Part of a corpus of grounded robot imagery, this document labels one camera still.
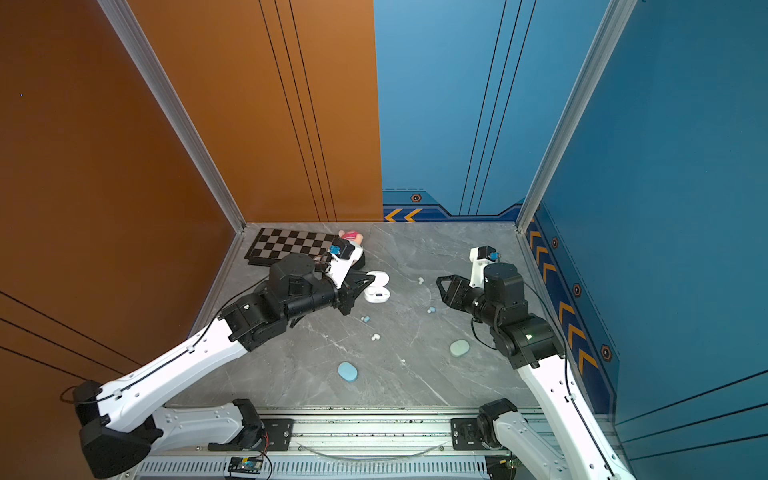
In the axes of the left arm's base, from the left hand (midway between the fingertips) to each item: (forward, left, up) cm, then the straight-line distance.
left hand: (373, 274), depth 65 cm
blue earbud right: (+9, -17, -31) cm, 37 cm away
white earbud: (0, +1, -32) cm, 32 cm away
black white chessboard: (+35, +42, -30) cm, 62 cm away
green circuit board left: (-32, +31, -36) cm, 57 cm away
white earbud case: (-3, -1, -2) cm, 4 cm away
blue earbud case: (-10, +8, -32) cm, 35 cm away
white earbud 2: (+21, -14, -32) cm, 40 cm away
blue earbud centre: (+6, +4, -32) cm, 33 cm away
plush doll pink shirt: (+36, +11, -26) cm, 46 cm away
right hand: (+1, -15, -5) cm, 16 cm away
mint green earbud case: (-4, -24, -31) cm, 39 cm away
